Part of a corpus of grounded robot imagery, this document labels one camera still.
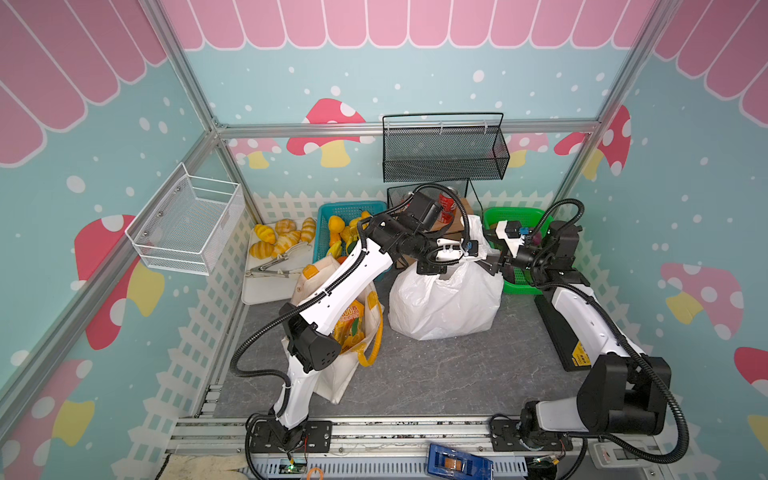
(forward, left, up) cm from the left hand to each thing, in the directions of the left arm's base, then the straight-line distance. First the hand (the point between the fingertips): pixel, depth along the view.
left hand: (446, 261), depth 75 cm
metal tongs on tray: (+19, +54, -28) cm, 64 cm away
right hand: (+5, -7, +2) cm, 9 cm away
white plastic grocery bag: (-4, -6, -14) cm, 16 cm away
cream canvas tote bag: (-24, +28, -19) cm, 42 cm away
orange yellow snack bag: (-11, +25, -17) cm, 32 cm away
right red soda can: (+25, -3, -4) cm, 25 cm away
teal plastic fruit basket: (+41, +32, -20) cm, 56 cm away
